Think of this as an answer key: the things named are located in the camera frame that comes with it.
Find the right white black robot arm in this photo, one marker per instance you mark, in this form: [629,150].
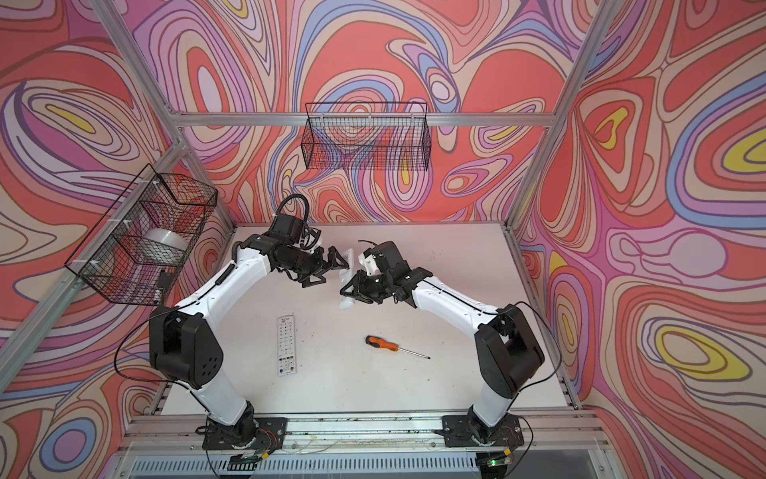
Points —
[508,351]

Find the black wire basket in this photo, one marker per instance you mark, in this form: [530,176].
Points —
[367,136]
[138,256]

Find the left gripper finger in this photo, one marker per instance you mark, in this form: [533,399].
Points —
[334,260]
[312,280]

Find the aluminium front rail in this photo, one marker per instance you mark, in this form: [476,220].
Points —
[543,429]

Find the black wire basket left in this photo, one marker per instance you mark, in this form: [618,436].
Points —
[138,256]

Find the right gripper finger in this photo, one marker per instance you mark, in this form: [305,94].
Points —
[417,275]
[358,285]

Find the black wire basket back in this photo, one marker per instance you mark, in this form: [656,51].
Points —
[367,136]

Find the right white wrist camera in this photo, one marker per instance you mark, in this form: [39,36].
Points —
[369,261]

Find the orange black screwdriver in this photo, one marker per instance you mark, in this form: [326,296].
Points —
[381,343]

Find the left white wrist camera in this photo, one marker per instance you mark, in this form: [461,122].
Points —
[310,239]

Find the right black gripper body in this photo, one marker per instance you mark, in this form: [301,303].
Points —
[375,286]

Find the white tape roll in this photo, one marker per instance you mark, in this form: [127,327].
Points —
[167,238]

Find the white remote control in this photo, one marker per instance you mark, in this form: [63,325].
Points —
[347,300]
[286,352]

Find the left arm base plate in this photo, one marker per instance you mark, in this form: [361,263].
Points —
[242,434]

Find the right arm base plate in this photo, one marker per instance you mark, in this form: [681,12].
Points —
[467,430]

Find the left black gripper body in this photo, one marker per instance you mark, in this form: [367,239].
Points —
[303,262]

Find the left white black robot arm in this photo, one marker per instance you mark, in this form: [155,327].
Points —
[183,339]

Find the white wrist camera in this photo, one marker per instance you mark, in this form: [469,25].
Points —
[369,261]
[310,239]

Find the small black item in basket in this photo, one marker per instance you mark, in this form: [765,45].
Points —
[165,281]

